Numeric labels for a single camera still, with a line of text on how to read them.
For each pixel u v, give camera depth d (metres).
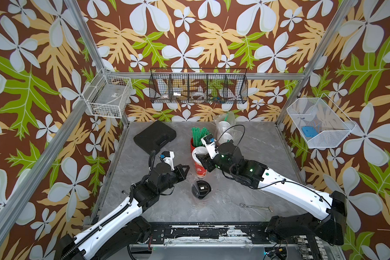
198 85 0.98
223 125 0.95
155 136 1.05
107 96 0.85
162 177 0.54
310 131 0.80
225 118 0.98
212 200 0.85
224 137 0.85
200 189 0.70
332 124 0.76
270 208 0.82
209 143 0.59
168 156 0.69
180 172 0.64
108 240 0.46
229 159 0.51
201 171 0.78
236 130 0.85
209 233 0.75
